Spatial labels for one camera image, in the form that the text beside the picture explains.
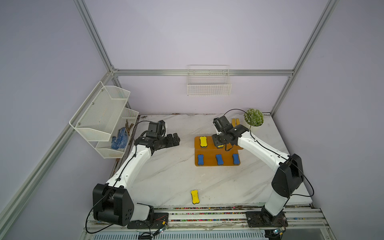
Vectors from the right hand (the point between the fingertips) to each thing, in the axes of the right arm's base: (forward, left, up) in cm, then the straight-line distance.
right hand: (219, 140), depth 87 cm
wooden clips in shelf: (+11, +57, 0) cm, 58 cm away
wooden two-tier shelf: (-1, +7, -13) cm, 15 cm away
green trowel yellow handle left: (+27, -16, -14) cm, 34 cm away
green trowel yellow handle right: (+27, -19, -13) cm, 35 cm away
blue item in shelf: (0, +58, +1) cm, 58 cm away
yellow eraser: (-1, +9, 0) cm, 10 cm away
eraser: (-5, 0, +1) cm, 5 cm away
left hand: (-2, +28, +2) cm, 28 cm away
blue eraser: (-6, +11, -13) cm, 18 cm away
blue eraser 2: (-5, -1, -12) cm, 14 cm away
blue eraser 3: (-5, -12, -14) cm, 19 cm away
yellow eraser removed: (-29, +15, -14) cm, 35 cm away
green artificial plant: (+18, -25, 0) cm, 31 cm away
